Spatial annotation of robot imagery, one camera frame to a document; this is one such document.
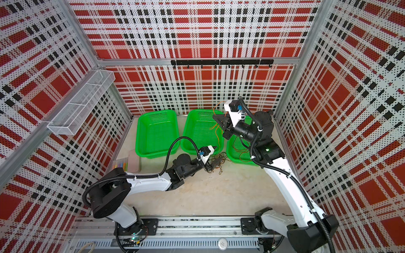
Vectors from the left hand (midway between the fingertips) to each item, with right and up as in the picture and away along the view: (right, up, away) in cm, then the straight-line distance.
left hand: (221, 150), depth 76 cm
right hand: (-3, +15, -15) cm, 21 cm away
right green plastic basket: (+13, -3, +26) cm, 29 cm away
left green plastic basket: (-45, +9, +36) cm, 58 cm away
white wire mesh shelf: (-89, +18, +17) cm, 92 cm away
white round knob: (0, -41, -7) cm, 41 cm away
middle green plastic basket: (-12, +13, +40) cm, 44 cm away
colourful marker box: (-53, -11, +17) cm, 57 cm away
